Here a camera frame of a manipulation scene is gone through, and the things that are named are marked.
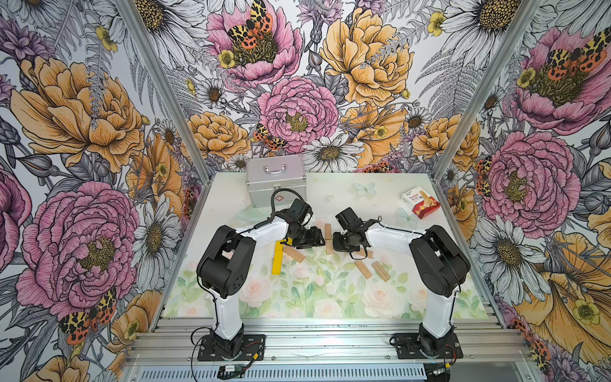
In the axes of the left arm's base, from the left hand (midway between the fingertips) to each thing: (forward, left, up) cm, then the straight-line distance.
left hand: (316, 249), depth 92 cm
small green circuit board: (-36, +26, -4) cm, 45 cm away
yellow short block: (+1, +15, -3) cm, 15 cm away
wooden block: (0, +9, -3) cm, 9 cm away
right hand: (+1, -8, -3) cm, 9 cm away
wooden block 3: (-9, -24, -3) cm, 26 cm away
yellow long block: (-4, +9, +13) cm, 16 cm away
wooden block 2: (-1, -5, +5) cm, 7 cm away
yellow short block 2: (-1, +15, -4) cm, 16 cm away
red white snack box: (+23, -46, 0) cm, 51 cm away
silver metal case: (+30, +21, +11) cm, 38 cm away
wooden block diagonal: (-8, -18, -3) cm, 19 cm away
